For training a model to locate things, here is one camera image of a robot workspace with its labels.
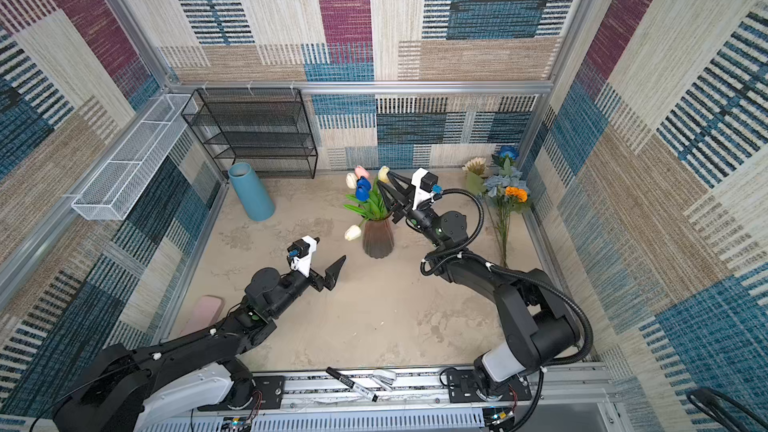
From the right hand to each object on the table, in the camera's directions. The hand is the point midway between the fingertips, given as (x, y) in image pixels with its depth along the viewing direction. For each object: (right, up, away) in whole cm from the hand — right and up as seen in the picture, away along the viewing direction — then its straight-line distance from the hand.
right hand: (381, 179), depth 72 cm
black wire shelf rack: (-42, +20, +37) cm, 60 cm away
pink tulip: (-6, +3, +8) cm, 10 cm away
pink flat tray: (-49, -36, +13) cm, 63 cm away
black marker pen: (-5, -50, +1) cm, 50 cm away
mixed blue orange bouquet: (+40, 0, +30) cm, 50 cm away
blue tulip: (-5, -2, +3) cm, 5 cm away
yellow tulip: (0, +2, +6) cm, 6 cm away
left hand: (-13, -16, +6) cm, 22 cm away
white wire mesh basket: (-63, -2, 0) cm, 63 cm away
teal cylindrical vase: (-41, -5, +27) cm, 49 cm away
